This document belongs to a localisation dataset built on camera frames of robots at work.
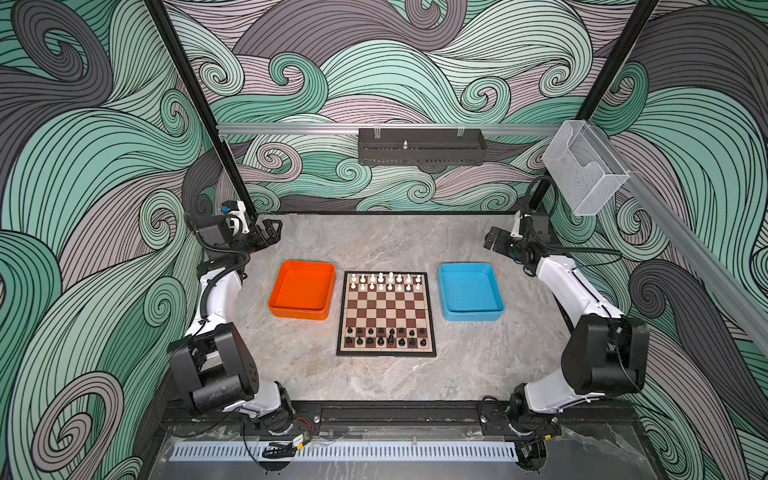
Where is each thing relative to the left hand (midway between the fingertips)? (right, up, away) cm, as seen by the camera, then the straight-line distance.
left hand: (269, 222), depth 83 cm
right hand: (+69, -5, +6) cm, 69 cm away
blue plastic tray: (+62, -23, +15) cm, 68 cm away
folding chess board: (+34, -28, +7) cm, 44 cm away
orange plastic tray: (+6, -22, +15) cm, 27 cm away
